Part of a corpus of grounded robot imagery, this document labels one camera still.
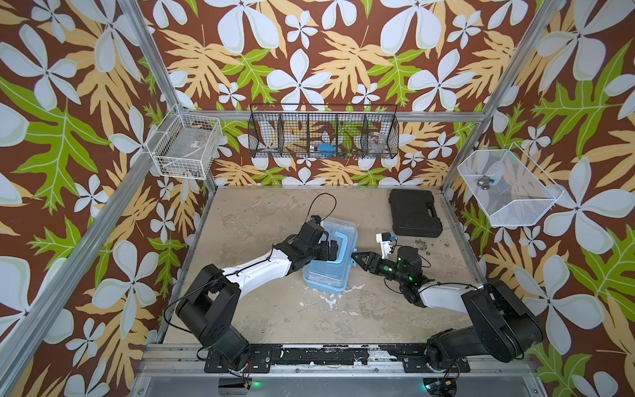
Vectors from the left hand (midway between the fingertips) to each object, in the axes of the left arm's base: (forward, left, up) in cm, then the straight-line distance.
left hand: (329, 244), depth 88 cm
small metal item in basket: (+16, -55, +15) cm, 60 cm away
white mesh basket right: (+11, -61, +17) cm, 64 cm away
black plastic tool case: (+21, -39, -8) cm, 44 cm away
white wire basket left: (+27, +51, +24) cm, 63 cm away
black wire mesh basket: (+42, +2, +19) cm, 46 cm away
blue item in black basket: (+32, +1, +17) cm, 37 cm away
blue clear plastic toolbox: (-13, -1, +1) cm, 13 cm away
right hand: (-5, -8, 0) cm, 10 cm away
